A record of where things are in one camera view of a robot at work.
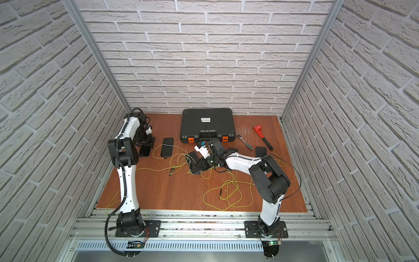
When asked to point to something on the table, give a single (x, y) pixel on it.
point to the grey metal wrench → (239, 136)
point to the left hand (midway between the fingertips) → (147, 142)
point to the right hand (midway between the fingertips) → (198, 164)
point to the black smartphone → (167, 151)
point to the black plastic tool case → (204, 124)
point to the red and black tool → (258, 129)
